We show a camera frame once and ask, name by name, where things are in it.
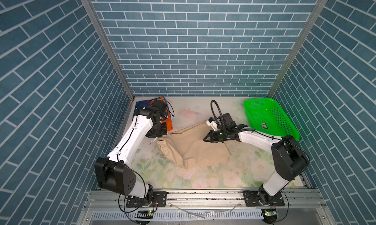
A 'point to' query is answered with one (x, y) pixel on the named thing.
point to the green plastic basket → (265, 115)
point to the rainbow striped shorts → (167, 119)
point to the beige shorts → (188, 148)
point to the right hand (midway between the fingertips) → (202, 138)
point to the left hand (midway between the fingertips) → (161, 134)
